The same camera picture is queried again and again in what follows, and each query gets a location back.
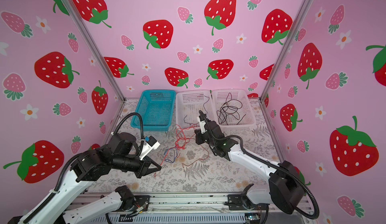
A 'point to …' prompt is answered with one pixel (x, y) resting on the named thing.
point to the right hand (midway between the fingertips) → (195, 130)
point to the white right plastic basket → (249, 121)
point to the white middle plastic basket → (188, 105)
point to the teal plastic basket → (157, 108)
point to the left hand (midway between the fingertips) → (160, 168)
